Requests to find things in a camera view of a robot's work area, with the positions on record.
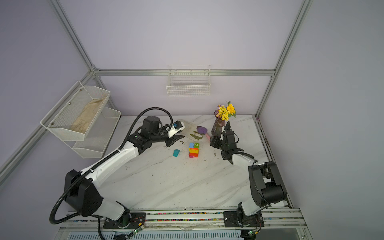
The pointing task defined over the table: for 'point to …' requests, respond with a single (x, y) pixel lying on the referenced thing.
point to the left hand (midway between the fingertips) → (180, 133)
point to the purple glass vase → (218, 125)
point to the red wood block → (194, 154)
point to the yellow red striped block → (195, 150)
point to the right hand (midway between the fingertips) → (213, 138)
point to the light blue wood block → (191, 145)
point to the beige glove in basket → (85, 119)
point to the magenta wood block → (191, 156)
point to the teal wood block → (176, 152)
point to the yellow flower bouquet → (225, 112)
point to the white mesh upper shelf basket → (62, 117)
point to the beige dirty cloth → (191, 131)
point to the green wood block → (197, 145)
